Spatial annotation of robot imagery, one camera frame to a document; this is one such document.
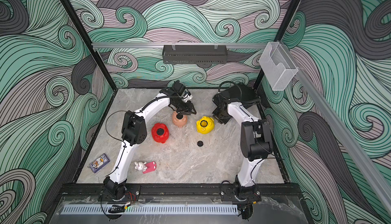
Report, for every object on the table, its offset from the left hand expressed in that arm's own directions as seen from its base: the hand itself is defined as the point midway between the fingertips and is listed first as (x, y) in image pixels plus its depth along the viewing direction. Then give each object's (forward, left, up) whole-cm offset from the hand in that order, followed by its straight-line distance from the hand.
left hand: (194, 111), depth 92 cm
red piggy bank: (-17, +19, -3) cm, 25 cm away
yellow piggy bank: (-8, -6, -3) cm, 11 cm away
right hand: (-2, -12, -4) cm, 13 cm away
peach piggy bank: (-5, +10, -5) cm, 12 cm away
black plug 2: (-13, +20, -3) cm, 24 cm away
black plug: (-2, +10, -2) cm, 10 cm away
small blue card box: (-29, +52, -10) cm, 60 cm away
